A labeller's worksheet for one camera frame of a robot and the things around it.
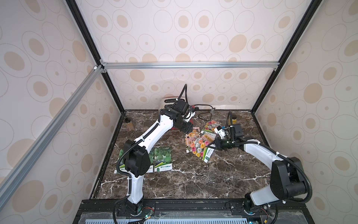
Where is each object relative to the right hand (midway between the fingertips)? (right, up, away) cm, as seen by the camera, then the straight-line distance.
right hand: (213, 145), depth 86 cm
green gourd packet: (-39, -8, +9) cm, 41 cm away
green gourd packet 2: (-33, -10, +6) cm, 35 cm away
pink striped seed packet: (-14, +3, +17) cm, 22 cm away
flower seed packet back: (+3, +12, +24) cm, 26 cm away
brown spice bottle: (-60, +15, +17) cm, 64 cm away
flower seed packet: (-7, -3, +1) cm, 8 cm away
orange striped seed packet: (0, +3, +16) cm, 16 cm away
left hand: (-14, +11, -1) cm, 18 cm away
